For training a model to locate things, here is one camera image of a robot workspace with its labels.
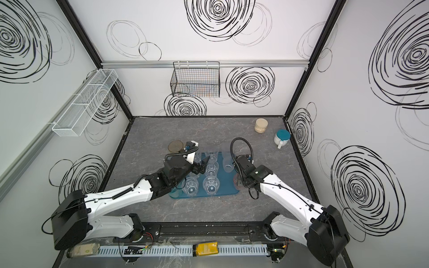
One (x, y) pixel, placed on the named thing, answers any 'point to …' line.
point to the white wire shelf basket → (74, 119)
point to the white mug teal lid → (281, 138)
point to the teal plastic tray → (228, 183)
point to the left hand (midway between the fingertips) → (202, 152)
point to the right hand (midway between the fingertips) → (241, 182)
